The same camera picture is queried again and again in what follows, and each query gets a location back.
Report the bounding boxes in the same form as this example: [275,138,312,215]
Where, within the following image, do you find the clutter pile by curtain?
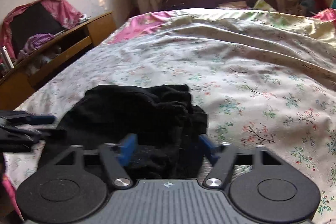
[286,0,335,17]

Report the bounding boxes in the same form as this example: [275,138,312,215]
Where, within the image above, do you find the black television screen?
[9,3,65,57]

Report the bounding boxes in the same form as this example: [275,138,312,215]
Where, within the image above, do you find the floral bed sheet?
[4,8,336,224]

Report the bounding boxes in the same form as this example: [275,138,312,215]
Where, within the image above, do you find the silver thermos bottle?
[1,46,14,71]

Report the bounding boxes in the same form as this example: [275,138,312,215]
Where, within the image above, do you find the purple dotted cloth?
[17,34,55,60]

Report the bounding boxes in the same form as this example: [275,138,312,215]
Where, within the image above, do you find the black pants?
[38,85,207,180]

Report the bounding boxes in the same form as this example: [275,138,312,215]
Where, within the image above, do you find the wooden side cabinet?
[1,12,117,110]

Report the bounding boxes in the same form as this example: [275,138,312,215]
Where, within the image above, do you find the pink floral cloth cover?
[1,0,84,59]

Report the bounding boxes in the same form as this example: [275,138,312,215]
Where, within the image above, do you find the green patterned pillow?
[253,0,277,12]

